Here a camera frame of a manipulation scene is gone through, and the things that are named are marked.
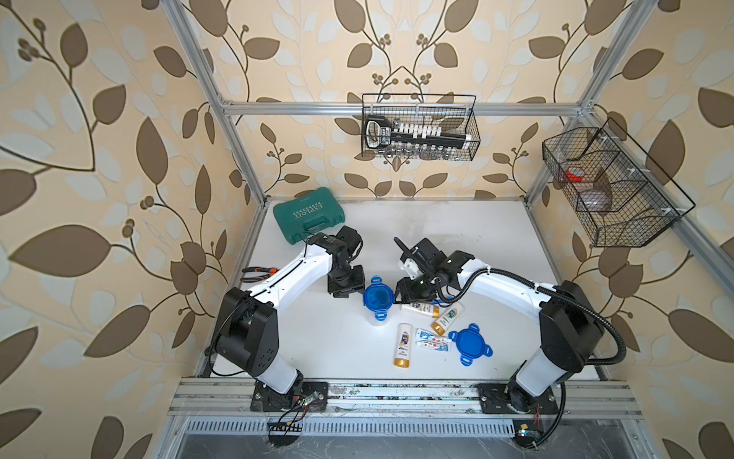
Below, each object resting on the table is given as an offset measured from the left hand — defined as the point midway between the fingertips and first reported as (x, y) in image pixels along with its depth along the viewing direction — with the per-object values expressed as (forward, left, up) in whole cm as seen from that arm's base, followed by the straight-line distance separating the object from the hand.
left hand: (356, 288), depth 83 cm
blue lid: (-3, -6, 0) cm, 7 cm away
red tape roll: (+25, -62, +23) cm, 71 cm away
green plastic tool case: (+34, +23, -6) cm, 41 cm away
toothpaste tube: (-10, -22, -10) cm, 26 cm away
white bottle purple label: (-2, -23, -9) cm, 25 cm away
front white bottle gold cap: (-13, -14, -9) cm, 21 cm away
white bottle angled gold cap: (-7, -25, -9) cm, 28 cm away
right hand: (-2, -13, -3) cm, 13 cm away
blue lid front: (-12, -34, -11) cm, 37 cm away
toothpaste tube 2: (-12, -23, -10) cm, 28 cm away
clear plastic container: (-10, -6, +2) cm, 12 cm away
